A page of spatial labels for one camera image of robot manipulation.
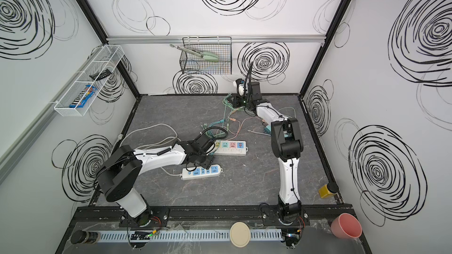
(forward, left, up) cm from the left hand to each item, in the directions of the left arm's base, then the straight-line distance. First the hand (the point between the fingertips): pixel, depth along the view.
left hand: (210, 159), depth 90 cm
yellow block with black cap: (-15, -52, +7) cm, 55 cm away
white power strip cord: (+9, +30, 0) cm, 31 cm away
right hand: (+31, -9, +15) cm, 35 cm away
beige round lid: (-32, -15, +6) cm, 36 cm away
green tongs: (+43, +4, +33) cm, 54 cm away
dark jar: (-35, +42, +9) cm, 55 cm away
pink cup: (-28, -54, +9) cm, 61 cm away
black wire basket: (+53, +14, +20) cm, 58 cm away
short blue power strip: (-7, +3, +1) cm, 8 cm away
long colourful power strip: (+6, -10, +2) cm, 12 cm away
